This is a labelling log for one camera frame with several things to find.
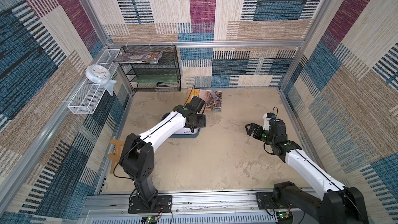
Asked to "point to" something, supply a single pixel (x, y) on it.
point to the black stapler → (162, 84)
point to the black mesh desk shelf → (164, 76)
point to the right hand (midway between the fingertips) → (252, 126)
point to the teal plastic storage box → (184, 132)
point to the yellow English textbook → (213, 99)
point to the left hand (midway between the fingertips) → (199, 121)
